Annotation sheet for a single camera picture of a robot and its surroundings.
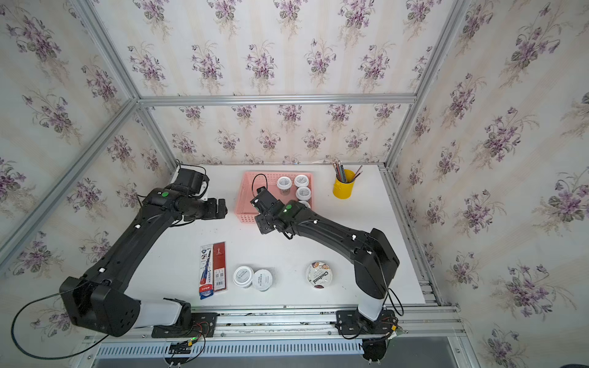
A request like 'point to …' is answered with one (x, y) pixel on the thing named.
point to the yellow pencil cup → (343, 186)
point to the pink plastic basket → (249, 182)
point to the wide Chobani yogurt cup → (319, 274)
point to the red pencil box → (219, 267)
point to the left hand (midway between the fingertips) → (217, 211)
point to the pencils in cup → (344, 175)
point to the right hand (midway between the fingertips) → (271, 218)
